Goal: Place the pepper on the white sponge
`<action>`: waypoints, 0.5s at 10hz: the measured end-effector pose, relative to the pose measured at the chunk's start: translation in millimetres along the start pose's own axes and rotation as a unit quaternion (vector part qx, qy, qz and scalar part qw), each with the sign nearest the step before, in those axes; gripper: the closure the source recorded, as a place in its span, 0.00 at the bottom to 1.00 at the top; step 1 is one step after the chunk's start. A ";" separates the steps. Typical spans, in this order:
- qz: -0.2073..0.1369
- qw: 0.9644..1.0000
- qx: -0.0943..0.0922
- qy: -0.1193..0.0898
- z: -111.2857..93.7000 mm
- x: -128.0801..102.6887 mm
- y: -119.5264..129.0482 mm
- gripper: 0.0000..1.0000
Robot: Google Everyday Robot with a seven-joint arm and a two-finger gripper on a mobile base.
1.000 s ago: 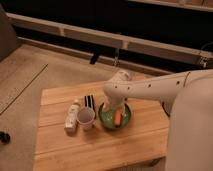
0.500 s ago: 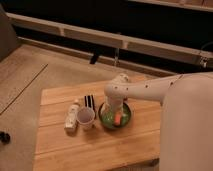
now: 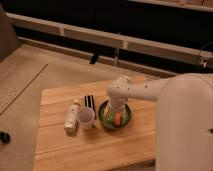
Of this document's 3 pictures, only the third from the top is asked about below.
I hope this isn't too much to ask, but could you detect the black object on floor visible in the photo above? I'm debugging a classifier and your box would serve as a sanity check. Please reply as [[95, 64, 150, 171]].
[[0, 131, 10, 144]]

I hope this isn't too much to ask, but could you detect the white shelf rail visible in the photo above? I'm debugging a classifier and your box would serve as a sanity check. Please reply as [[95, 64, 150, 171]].
[[6, 13, 213, 67]]

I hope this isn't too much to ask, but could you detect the green bowl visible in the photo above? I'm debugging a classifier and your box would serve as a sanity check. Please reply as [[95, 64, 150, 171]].
[[98, 100, 131, 130]]

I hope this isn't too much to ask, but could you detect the white plastic bottle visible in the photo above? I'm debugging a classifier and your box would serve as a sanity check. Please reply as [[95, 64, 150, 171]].
[[64, 100, 80, 132]]

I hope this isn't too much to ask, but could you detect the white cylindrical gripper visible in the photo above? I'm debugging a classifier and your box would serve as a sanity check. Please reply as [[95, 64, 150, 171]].
[[107, 98, 127, 114]]

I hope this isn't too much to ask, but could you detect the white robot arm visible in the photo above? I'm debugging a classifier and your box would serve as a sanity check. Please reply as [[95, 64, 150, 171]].
[[107, 73, 213, 171]]

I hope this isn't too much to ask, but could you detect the clear plastic cup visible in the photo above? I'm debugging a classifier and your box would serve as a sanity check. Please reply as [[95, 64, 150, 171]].
[[77, 107, 95, 130]]

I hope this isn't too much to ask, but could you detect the wooden table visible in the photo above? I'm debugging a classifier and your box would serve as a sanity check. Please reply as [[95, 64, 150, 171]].
[[33, 81, 156, 171]]

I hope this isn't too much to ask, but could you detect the black striped object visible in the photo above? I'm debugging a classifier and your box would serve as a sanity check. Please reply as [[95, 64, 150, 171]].
[[84, 95, 95, 109]]

